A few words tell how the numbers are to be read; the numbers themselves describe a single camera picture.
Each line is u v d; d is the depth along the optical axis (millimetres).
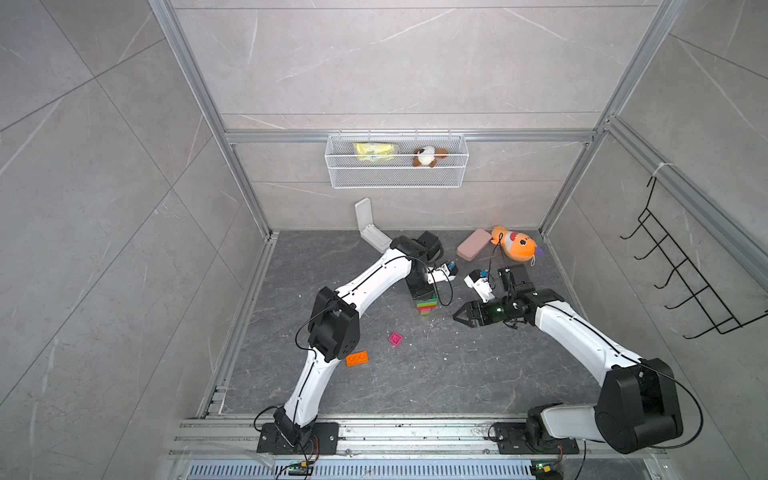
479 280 764
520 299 624
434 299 885
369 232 1150
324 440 730
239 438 750
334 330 549
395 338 903
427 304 898
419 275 760
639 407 407
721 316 592
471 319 744
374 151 835
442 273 792
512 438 732
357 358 859
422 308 925
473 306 740
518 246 1039
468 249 1132
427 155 866
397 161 874
